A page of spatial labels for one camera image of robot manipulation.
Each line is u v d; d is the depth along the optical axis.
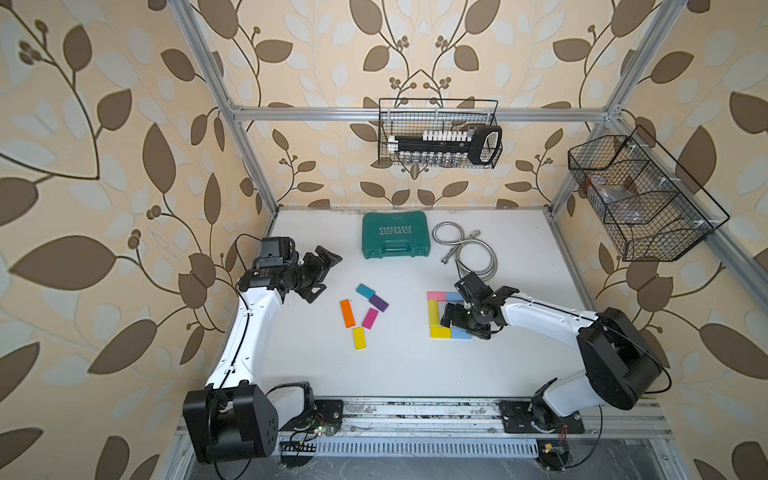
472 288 0.71
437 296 0.97
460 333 0.81
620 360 0.44
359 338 0.89
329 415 0.74
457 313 0.80
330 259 0.75
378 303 0.94
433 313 0.91
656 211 0.72
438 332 0.87
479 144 0.84
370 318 0.91
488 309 0.64
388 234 1.07
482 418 0.75
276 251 0.61
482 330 0.74
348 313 0.92
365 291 0.98
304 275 0.67
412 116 0.91
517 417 0.73
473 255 1.06
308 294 0.72
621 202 0.69
